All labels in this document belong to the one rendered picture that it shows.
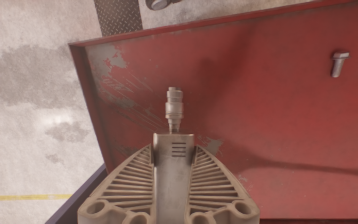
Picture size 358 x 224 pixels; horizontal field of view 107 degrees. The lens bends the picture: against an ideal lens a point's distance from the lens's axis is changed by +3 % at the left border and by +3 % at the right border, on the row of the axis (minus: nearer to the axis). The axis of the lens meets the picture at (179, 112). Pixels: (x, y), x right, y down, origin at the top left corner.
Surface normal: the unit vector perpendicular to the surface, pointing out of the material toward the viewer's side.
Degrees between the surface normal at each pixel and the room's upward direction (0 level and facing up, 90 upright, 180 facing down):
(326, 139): 0
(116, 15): 0
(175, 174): 13
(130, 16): 23
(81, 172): 0
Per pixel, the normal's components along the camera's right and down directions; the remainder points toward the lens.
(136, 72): -0.09, 0.27
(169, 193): 0.02, 0.08
